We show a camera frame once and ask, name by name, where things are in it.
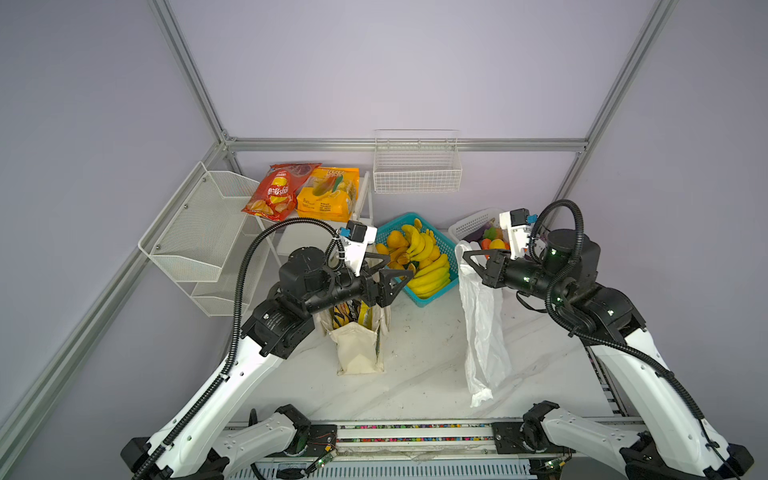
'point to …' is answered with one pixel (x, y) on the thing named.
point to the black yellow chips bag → (344, 313)
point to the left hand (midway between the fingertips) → (399, 268)
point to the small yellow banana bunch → (422, 246)
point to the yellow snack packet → (365, 315)
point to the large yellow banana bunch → (433, 280)
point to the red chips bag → (275, 196)
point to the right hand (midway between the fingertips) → (462, 254)
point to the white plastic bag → (487, 359)
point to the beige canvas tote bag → (358, 346)
